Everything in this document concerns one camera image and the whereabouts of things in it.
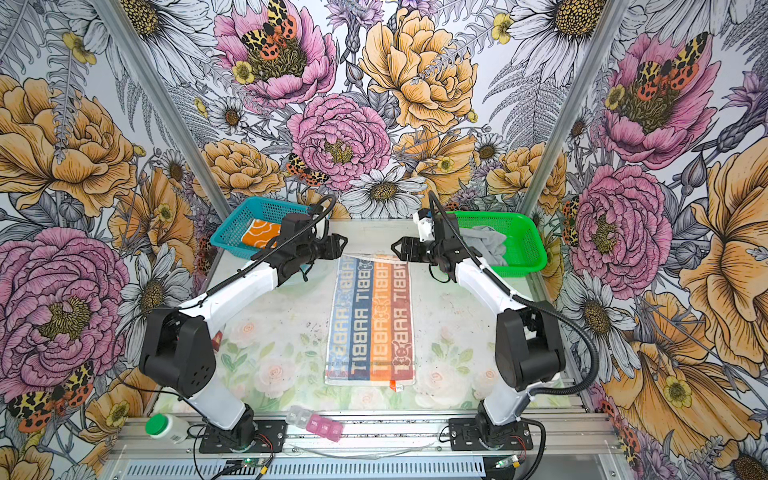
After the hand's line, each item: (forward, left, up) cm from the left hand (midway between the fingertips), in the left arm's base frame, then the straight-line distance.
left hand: (337, 246), depth 89 cm
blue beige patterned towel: (-18, -9, -19) cm, 28 cm away
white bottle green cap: (-44, +35, -11) cm, 57 cm away
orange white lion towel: (+22, +34, -17) cm, 44 cm away
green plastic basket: (+12, -65, -17) cm, 69 cm away
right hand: (-3, -19, -1) cm, 19 cm away
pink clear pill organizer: (-42, +5, -18) cm, 46 cm away
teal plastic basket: (+18, +43, -15) cm, 50 cm away
